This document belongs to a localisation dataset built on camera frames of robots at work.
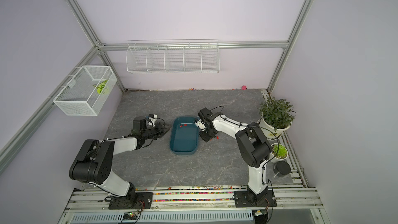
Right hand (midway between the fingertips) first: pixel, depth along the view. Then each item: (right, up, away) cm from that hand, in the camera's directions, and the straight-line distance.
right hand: (206, 135), depth 94 cm
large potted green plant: (+38, +13, -13) cm, 42 cm away
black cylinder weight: (+39, -14, -15) cm, 44 cm away
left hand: (-21, +5, -3) cm, 22 cm away
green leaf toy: (-56, +29, -13) cm, 64 cm away
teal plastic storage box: (-14, 0, +1) cm, 14 cm away
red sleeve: (+7, -1, 0) cm, 7 cm away
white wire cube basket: (-66, +23, -15) cm, 71 cm away
